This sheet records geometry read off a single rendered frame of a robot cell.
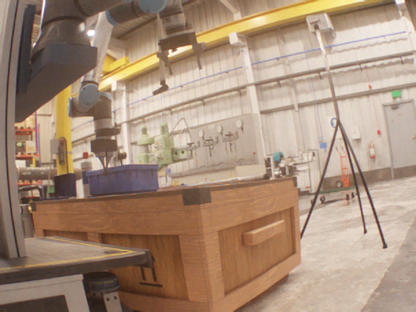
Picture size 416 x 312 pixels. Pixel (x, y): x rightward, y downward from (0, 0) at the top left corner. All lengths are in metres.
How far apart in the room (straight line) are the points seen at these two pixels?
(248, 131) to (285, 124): 4.64
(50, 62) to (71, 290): 0.54
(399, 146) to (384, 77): 2.06
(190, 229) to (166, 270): 0.18
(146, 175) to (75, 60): 0.84
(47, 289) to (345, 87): 10.94
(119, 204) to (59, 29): 0.64
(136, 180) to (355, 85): 10.06
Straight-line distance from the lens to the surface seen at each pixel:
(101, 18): 1.68
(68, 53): 0.95
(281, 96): 12.24
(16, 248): 0.98
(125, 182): 1.59
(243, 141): 7.62
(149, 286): 1.30
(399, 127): 10.79
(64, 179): 1.87
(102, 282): 0.97
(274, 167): 10.77
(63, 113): 5.54
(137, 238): 1.28
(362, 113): 11.16
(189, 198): 1.11
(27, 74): 1.06
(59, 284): 0.84
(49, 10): 1.05
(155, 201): 1.18
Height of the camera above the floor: 0.46
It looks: 4 degrees up
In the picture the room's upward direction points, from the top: 6 degrees counter-clockwise
